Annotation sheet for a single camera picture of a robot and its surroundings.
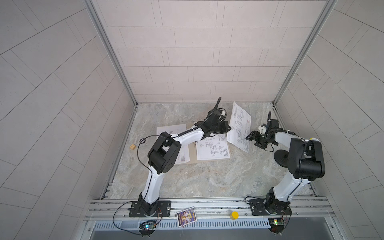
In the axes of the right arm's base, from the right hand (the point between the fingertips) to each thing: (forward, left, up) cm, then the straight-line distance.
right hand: (250, 138), depth 96 cm
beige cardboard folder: (-7, +37, +1) cm, 38 cm away
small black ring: (+2, +71, +2) cm, 71 cm away
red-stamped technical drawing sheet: (0, +9, +6) cm, 11 cm away
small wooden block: (-2, +75, +2) cm, 75 cm away
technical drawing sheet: (-9, +43, 0) cm, 44 cm away
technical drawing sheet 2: (-4, +23, -1) cm, 23 cm away
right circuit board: (-45, 0, -3) cm, 45 cm away
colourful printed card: (-40, +41, +1) cm, 57 cm away
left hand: (+1, +11, +13) cm, 17 cm away
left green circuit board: (-42, +58, +3) cm, 72 cm away
